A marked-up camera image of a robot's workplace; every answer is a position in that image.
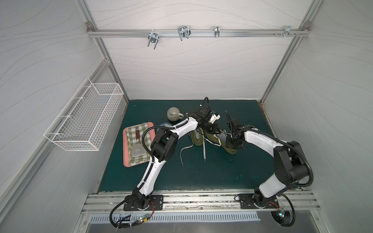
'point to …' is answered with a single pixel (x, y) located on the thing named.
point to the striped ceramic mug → (173, 114)
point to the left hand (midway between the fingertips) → (221, 133)
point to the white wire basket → (82, 124)
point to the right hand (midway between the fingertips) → (230, 144)
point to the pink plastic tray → (126, 151)
